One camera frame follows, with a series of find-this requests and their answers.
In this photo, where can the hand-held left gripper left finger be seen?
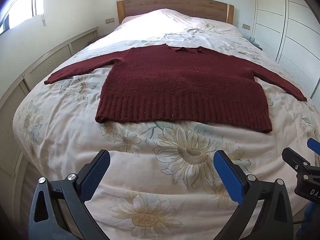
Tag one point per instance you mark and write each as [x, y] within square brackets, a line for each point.
[96, 177]

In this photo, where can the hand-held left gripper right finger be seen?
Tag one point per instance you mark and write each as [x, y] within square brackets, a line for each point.
[228, 177]

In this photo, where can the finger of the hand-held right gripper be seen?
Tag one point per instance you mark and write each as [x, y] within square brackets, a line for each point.
[314, 145]
[293, 158]

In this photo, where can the dark red knit sweater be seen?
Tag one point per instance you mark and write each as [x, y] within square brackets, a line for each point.
[175, 85]

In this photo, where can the floral white bed duvet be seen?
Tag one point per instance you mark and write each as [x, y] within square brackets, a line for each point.
[75, 130]

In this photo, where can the white wardrobe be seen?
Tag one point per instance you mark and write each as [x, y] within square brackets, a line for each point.
[295, 30]

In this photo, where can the beige louvered low cabinet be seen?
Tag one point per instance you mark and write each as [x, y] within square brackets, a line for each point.
[50, 60]

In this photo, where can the wooden headboard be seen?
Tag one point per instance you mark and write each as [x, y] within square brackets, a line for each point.
[175, 5]

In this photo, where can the window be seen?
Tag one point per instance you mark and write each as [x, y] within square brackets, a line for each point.
[22, 12]

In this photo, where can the wall switch plate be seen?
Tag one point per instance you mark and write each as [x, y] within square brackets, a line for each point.
[246, 26]
[109, 20]

